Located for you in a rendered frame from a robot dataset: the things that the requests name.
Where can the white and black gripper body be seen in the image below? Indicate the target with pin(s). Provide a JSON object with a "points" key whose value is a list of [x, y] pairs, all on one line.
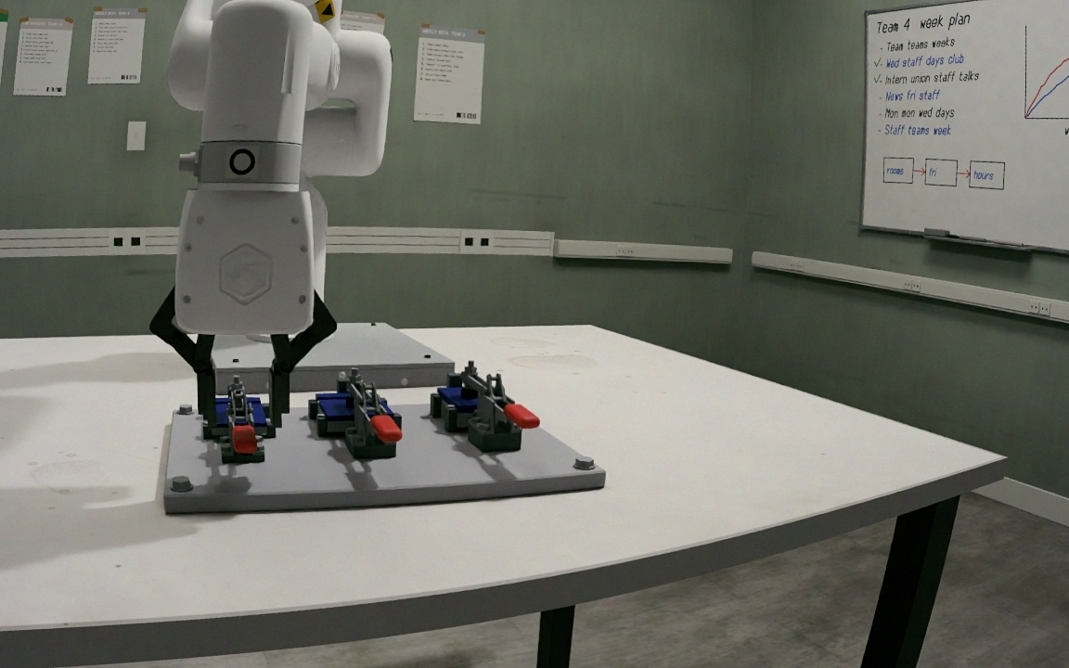
{"points": [[244, 270]]}

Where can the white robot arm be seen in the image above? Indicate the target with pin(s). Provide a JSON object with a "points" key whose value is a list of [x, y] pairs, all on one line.
{"points": [[259, 55]]}

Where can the grey toggle clamp with red handle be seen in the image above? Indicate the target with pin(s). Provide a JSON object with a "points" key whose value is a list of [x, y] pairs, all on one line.
{"points": [[497, 427]]}

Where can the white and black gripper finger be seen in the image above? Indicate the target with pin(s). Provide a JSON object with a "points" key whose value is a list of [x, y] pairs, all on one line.
{"points": [[197, 355], [290, 353]]}

